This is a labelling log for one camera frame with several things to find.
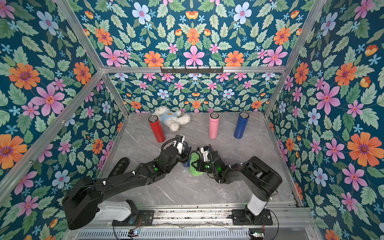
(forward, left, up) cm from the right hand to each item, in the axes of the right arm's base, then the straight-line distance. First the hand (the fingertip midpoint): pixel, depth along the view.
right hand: (194, 161), depth 87 cm
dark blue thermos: (0, +4, -4) cm, 6 cm away
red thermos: (+18, +25, +8) cm, 32 cm away
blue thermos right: (+23, -29, +6) cm, 38 cm away
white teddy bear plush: (+33, +18, +1) cm, 37 cm away
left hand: (+3, +2, +11) cm, 12 cm away
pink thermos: (+20, -12, +12) cm, 26 cm away
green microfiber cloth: (+2, -1, +2) cm, 2 cm away
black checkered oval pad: (-4, +44, -3) cm, 45 cm away
